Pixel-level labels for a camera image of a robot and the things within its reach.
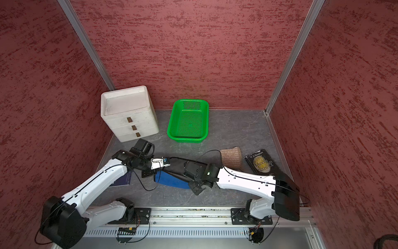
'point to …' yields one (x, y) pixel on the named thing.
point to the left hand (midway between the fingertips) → (155, 169)
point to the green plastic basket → (188, 121)
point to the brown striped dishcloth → (231, 157)
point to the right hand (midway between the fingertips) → (198, 188)
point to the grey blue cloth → (174, 175)
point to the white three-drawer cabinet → (129, 112)
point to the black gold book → (261, 164)
